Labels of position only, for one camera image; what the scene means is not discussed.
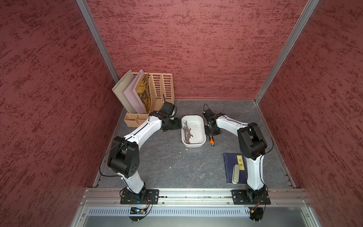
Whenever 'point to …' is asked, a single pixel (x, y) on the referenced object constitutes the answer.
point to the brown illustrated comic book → (144, 90)
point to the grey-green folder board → (119, 89)
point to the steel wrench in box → (187, 135)
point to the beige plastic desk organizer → (162, 91)
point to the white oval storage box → (197, 123)
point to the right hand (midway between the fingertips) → (210, 134)
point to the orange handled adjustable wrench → (211, 140)
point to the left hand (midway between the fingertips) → (176, 128)
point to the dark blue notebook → (230, 160)
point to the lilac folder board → (131, 97)
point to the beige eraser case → (236, 174)
